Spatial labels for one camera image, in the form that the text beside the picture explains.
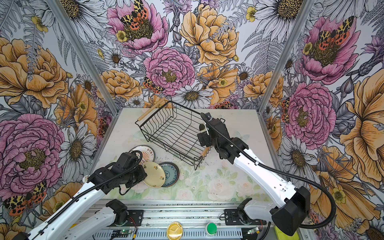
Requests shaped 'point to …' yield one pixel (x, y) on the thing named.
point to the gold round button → (174, 230)
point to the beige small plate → (156, 176)
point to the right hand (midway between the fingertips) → (210, 135)
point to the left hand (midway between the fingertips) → (145, 180)
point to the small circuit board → (121, 233)
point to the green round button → (212, 228)
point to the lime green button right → (281, 235)
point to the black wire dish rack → (174, 128)
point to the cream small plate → (205, 129)
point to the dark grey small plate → (172, 173)
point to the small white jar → (85, 178)
